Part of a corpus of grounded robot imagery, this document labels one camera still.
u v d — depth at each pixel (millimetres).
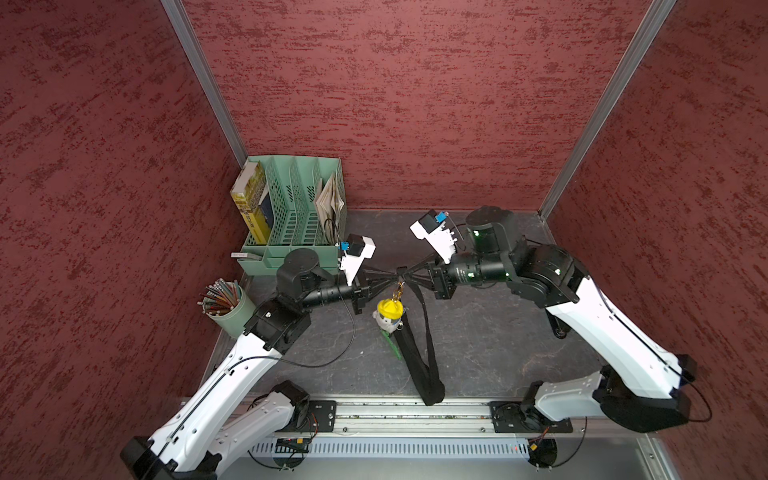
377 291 579
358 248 512
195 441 380
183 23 723
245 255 852
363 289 518
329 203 921
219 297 812
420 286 559
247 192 915
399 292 571
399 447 775
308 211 1183
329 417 739
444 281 499
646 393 389
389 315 633
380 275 573
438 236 493
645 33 739
